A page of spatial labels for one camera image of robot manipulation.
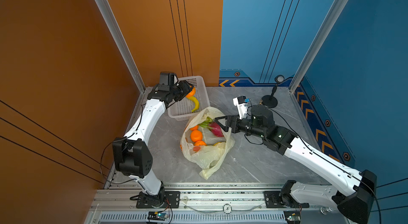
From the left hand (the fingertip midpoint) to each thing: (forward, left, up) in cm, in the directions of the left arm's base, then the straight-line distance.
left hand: (192, 85), depth 84 cm
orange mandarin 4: (-21, -2, -9) cm, 23 cm away
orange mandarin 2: (-17, -2, -24) cm, 29 cm away
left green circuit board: (-55, +14, -28) cm, 63 cm away
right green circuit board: (-54, -48, -29) cm, 78 cm away
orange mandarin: (-6, 0, +1) cm, 6 cm away
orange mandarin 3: (-22, -4, -22) cm, 32 cm away
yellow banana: (+9, 0, -24) cm, 26 cm away
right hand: (-23, -15, +2) cm, 27 cm away
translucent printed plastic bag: (-20, -7, -26) cm, 34 cm away
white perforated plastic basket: (+3, +10, -26) cm, 28 cm away
